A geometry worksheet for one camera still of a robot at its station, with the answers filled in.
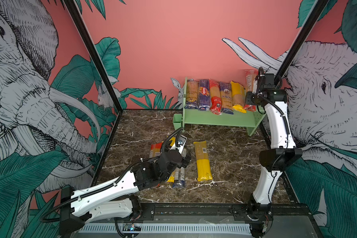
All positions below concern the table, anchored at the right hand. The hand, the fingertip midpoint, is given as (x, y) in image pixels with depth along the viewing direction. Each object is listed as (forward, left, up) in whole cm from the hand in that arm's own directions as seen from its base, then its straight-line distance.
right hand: (249, 94), depth 81 cm
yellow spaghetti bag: (-37, +43, -31) cm, 65 cm away
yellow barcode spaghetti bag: (-32, +25, -33) cm, 52 cm away
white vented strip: (-59, +43, -34) cm, 80 cm away
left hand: (-29, +38, -7) cm, 48 cm away
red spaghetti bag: (-3, +19, -3) cm, 19 cm away
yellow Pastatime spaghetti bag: (+3, +4, -5) cm, 7 cm away
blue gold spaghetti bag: (+6, +32, -5) cm, 33 cm away
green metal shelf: (0, -9, -22) cm, 24 cm away
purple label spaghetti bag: (-36, +39, -32) cm, 62 cm away
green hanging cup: (+7, +42, -32) cm, 53 cm away
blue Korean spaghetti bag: (+2, +11, -5) cm, 13 cm away
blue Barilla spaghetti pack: (-4, +25, -4) cm, 26 cm away
